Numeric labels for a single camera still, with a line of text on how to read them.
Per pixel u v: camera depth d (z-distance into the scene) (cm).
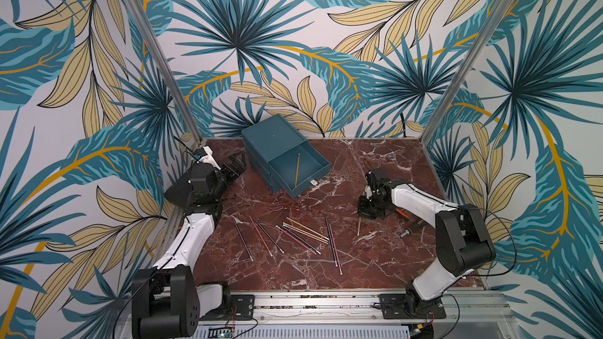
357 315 73
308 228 90
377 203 73
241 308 72
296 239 88
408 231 88
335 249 86
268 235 88
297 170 88
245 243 86
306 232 89
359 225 90
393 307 73
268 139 90
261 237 88
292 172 87
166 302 40
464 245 46
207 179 61
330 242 87
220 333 72
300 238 88
